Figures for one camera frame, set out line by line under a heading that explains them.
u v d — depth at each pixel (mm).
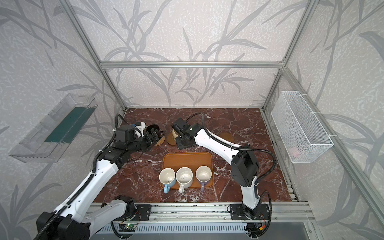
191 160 914
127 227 713
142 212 735
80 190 428
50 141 629
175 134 806
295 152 725
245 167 470
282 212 752
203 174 847
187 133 598
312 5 699
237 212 742
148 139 669
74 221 388
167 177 828
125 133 568
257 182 527
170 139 847
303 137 607
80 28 775
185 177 844
